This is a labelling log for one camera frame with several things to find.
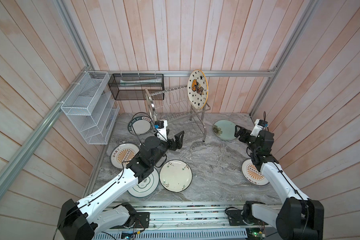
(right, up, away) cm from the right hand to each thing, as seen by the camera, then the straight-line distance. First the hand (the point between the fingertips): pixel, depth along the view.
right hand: (241, 127), depth 83 cm
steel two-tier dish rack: (-40, +17, +31) cm, 53 cm away
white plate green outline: (-54, -35, +1) cm, 64 cm away
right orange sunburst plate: (+8, -28, +5) cm, 30 cm away
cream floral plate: (-37, -29, +4) cm, 48 cm away
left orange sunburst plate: (-73, -18, +15) cm, 77 cm away
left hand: (-37, -3, -12) cm, 39 cm away
